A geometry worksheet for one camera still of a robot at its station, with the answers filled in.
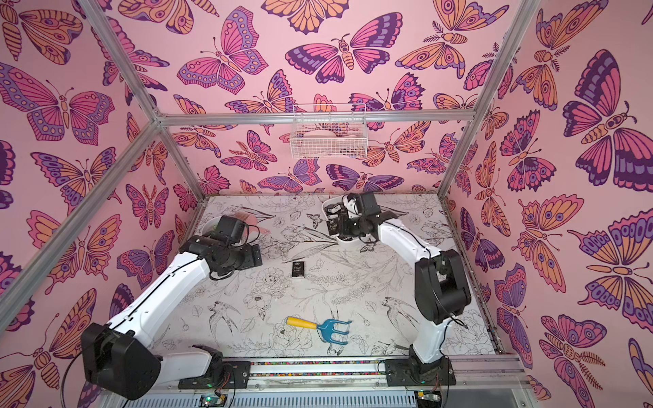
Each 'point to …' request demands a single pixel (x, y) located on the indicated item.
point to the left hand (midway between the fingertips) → (252, 258)
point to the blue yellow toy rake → (326, 330)
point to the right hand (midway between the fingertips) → (331, 228)
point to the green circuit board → (212, 400)
